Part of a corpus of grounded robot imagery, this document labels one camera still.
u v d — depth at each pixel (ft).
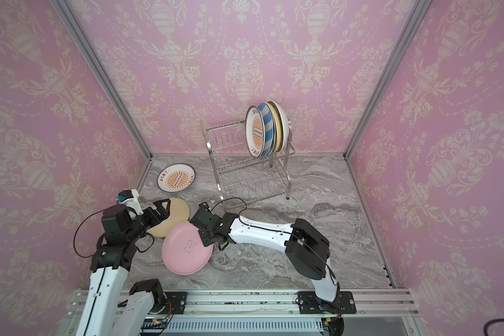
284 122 2.37
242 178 3.47
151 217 2.16
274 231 1.62
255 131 2.74
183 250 2.66
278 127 2.37
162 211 2.21
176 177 3.61
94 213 1.95
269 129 2.46
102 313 1.41
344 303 2.38
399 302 2.51
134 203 2.16
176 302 2.42
